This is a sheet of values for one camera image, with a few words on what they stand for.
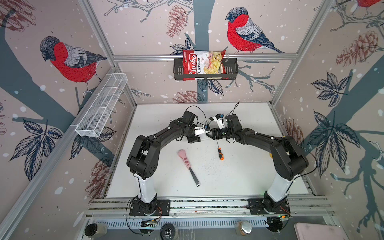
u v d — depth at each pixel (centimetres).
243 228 60
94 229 60
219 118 84
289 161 48
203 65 88
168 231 59
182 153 92
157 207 73
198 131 82
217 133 81
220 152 92
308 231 66
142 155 50
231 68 95
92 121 71
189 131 79
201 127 81
